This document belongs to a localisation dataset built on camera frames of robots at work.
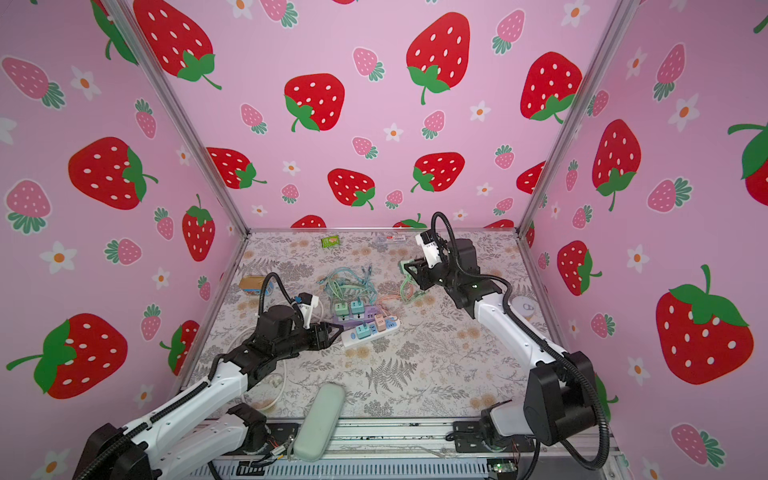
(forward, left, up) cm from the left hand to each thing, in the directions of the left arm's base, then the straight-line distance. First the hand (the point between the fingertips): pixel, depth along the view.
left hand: (338, 328), depth 80 cm
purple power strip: (+9, -6, -9) cm, 14 cm away
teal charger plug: (+10, -4, -6) cm, 12 cm away
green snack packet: (+43, +11, -11) cm, 46 cm away
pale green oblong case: (-22, +3, -10) cm, 24 cm away
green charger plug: (+9, +1, -6) cm, 11 cm away
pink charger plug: (+5, -11, -6) cm, 14 cm away
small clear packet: (+46, -16, -11) cm, 49 cm away
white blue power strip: (+2, -2, -10) cm, 10 cm away
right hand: (+15, -19, +11) cm, 27 cm away
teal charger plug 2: (+2, -6, -6) cm, 9 cm away
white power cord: (-10, +16, -12) cm, 22 cm away
